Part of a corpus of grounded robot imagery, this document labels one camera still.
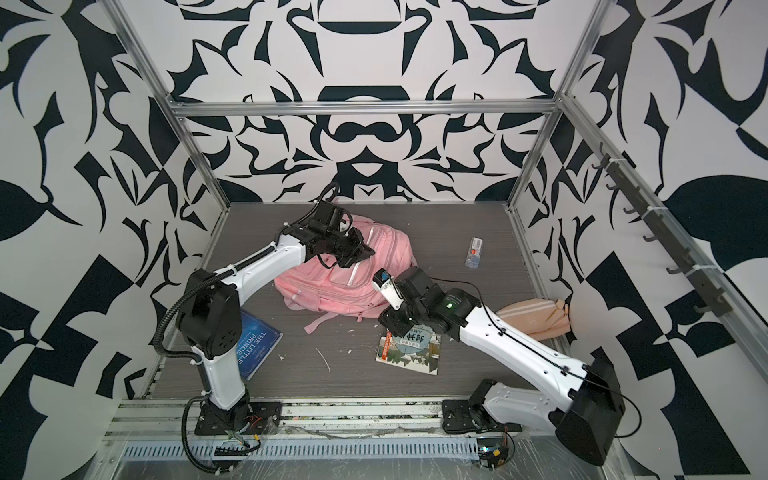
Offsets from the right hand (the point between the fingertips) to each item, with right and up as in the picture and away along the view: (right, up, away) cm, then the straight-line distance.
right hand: (387, 310), depth 76 cm
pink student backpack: (-18, +2, +11) cm, 21 cm away
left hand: (-2, +16, +9) cm, 19 cm away
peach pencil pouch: (+45, -6, +14) cm, 47 cm away
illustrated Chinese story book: (+9, -13, +9) cm, 18 cm away
